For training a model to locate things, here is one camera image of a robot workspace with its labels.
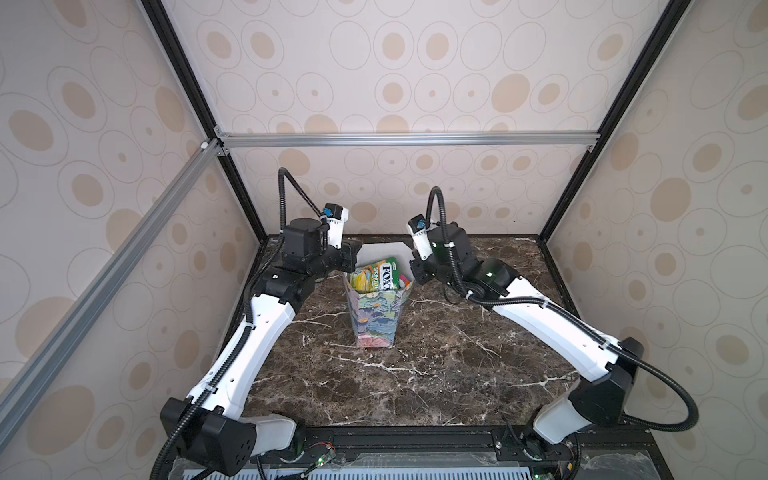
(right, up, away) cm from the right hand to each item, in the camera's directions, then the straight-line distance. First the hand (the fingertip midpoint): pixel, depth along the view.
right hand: (415, 251), depth 74 cm
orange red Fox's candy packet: (-3, -8, +7) cm, 11 cm away
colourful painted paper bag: (-10, -16, +4) cm, 20 cm away
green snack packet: (-8, -6, +4) cm, 11 cm away
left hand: (-11, +2, -4) cm, 12 cm away
